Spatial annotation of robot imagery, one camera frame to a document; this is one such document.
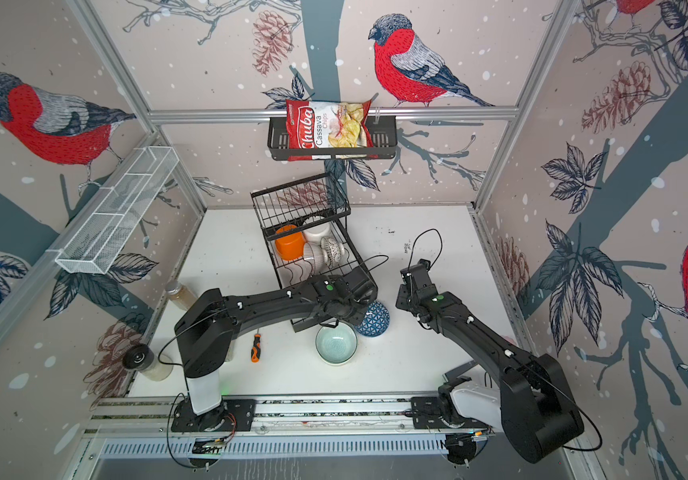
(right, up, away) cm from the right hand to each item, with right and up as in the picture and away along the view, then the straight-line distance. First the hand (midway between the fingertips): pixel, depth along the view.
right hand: (404, 299), depth 87 cm
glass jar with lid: (-67, +1, 0) cm, 67 cm away
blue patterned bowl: (-8, -7, +2) cm, 11 cm away
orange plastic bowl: (-37, +15, +12) cm, 41 cm away
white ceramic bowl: (-29, +19, +16) cm, 38 cm away
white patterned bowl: (-22, +14, +7) cm, 27 cm away
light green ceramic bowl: (-20, -12, -6) cm, 24 cm away
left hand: (-13, -4, -4) cm, 14 cm away
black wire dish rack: (-41, +32, +39) cm, 65 cm away
